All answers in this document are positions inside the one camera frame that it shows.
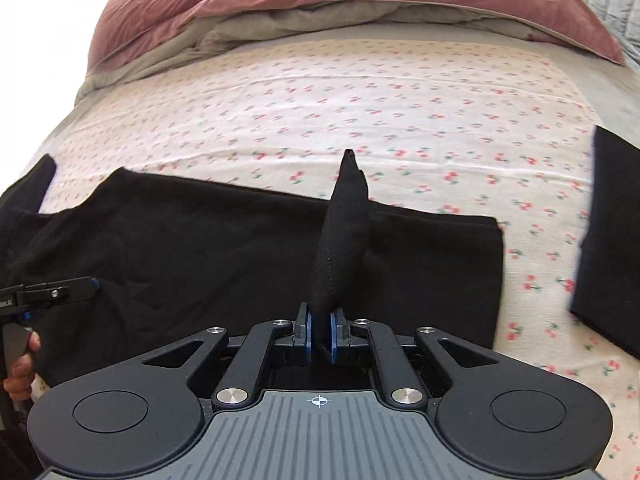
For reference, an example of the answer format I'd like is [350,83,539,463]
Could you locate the black pants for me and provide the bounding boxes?
[1,151,503,386]

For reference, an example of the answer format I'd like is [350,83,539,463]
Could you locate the left hand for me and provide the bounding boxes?
[3,332,41,401]

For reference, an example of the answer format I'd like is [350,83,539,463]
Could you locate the cherry print bed sheet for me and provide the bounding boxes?
[42,39,639,479]

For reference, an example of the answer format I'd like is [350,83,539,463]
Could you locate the folded black garment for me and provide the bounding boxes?
[570,126,640,358]

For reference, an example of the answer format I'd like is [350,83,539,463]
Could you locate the pink velvet duvet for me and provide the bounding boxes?
[77,0,625,99]

